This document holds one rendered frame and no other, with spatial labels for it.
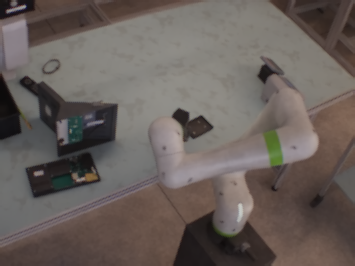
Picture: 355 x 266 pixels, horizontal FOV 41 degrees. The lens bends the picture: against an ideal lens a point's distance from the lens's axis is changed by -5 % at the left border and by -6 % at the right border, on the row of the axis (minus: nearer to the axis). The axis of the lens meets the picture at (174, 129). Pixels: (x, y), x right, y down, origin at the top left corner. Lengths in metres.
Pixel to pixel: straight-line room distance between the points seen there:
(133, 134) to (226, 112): 0.43
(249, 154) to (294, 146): 0.15
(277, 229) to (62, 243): 1.30
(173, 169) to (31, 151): 0.63
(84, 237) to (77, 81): 1.03
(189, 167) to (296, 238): 1.64
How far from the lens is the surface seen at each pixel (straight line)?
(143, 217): 2.98
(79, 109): 1.83
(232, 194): 1.86
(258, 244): 2.08
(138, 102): 2.15
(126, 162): 1.94
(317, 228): 3.23
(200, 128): 2.10
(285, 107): 1.69
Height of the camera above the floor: 2.54
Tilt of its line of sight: 48 degrees down
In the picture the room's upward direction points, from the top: 12 degrees clockwise
